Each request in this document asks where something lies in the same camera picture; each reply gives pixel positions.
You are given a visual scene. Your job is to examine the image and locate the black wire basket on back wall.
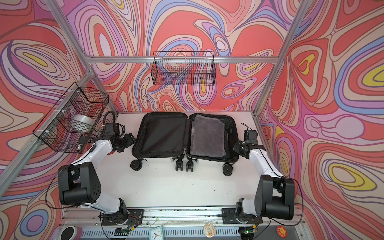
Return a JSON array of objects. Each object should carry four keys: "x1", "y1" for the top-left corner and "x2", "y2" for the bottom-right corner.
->
[{"x1": 151, "y1": 51, "x2": 217, "y2": 86}]

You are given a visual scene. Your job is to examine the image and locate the red round sticker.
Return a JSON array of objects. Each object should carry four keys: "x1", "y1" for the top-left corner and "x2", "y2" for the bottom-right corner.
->
[{"x1": 276, "y1": 226, "x2": 288, "y2": 239}]

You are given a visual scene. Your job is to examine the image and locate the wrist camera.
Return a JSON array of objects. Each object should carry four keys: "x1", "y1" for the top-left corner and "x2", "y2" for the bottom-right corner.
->
[
  {"x1": 104, "y1": 123, "x2": 121, "y2": 137},
  {"x1": 244, "y1": 130, "x2": 258, "y2": 145}
]

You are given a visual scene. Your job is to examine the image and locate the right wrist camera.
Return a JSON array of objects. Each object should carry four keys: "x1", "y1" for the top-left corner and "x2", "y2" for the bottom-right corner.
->
[{"x1": 244, "y1": 130, "x2": 258, "y2": 145}]

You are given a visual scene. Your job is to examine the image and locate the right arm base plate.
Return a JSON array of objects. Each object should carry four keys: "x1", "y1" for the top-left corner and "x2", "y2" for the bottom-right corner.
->
[{"x1": 217, "y1": 208, "x2": 264, "y2": 226}]

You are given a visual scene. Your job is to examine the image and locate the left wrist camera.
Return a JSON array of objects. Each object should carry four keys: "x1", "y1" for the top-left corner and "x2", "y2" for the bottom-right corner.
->
[{"x1": 104, "y1": 123, "x2": 121, "y2": 137}]

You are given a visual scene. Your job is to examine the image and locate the small white clock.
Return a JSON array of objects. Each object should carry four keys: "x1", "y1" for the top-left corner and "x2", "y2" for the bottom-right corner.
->
[{"x1": 149, "y1": 226, "x2": 164, "y2": 240}]

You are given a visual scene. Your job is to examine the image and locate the pink cylinder black top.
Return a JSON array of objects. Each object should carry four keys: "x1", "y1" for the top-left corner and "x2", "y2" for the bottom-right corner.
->
[{"x1": 59, "y1": 226, "x2": 83, "y2": 240}]

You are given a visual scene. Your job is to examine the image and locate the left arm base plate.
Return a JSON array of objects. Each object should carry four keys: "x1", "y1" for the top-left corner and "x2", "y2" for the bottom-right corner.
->
[{"x1": 100, "y1": 209, "x2": 144, "y2": 227}]

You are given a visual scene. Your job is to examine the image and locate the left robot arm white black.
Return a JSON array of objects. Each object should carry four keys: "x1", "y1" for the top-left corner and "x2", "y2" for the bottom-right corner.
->
[{"x1": 58, "y1": 133, "x2": 136, "y2": 225}]

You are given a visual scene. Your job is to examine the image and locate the round food badge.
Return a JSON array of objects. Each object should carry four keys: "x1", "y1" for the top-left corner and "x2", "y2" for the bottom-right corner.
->
[{"x1": 203, "y1": 223, "x2": 216, "y2": 238}]

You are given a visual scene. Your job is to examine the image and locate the grey towel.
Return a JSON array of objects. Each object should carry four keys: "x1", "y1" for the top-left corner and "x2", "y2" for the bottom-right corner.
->
[{"x1": 190, "y1": 115, "x2": 226, "y2": 158}]

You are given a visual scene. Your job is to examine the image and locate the red pen cup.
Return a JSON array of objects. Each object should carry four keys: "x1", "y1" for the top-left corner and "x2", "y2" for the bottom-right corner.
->
[{"x1": 93, "y1": 125, "x2": 105, "y2": 138}]

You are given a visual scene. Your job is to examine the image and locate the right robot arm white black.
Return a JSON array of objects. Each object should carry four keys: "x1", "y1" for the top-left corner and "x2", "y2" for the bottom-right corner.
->
[{"x1": 234, "y1": 141, "x2": 296, "y2": 223}]

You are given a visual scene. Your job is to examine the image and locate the black wire basket on left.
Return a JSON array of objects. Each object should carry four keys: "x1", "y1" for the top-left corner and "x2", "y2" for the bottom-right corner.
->
[{"x1": 33, "y1": 83, "x2": 109, "y2": 154}]

